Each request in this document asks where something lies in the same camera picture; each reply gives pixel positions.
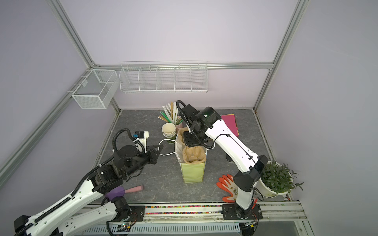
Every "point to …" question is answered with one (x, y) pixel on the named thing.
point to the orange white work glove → (228, 182)
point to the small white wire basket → (97, 89)
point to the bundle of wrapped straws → (169, 113)
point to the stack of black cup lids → (229, 158)
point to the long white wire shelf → (164, 76)
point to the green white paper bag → (193, 172)
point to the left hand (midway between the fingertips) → (163, 148)
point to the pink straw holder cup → (178, 126)
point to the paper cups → (169, 130)
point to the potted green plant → (277, 179)
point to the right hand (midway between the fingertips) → (190, 145)
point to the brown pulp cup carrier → (192, 155)
